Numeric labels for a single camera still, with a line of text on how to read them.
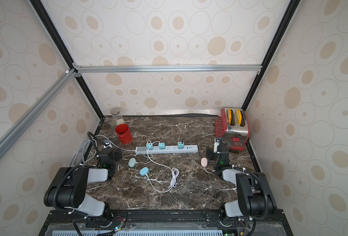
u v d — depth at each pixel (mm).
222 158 701
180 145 950
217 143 802
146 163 922
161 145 946
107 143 795
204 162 928
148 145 946
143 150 970
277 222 729
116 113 1029
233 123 939
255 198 433
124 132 975
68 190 454
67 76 844
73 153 947
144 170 896
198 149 975
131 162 922
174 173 875
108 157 717
